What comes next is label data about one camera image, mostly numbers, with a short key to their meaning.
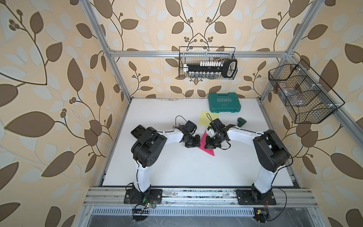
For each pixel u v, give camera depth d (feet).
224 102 3.68
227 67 2.76
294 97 2.31
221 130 2.42
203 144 3.02
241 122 3.43
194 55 2.99
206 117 2.92
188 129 2.56
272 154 1.60
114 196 2.49
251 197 2.22
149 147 1.67
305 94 2.48
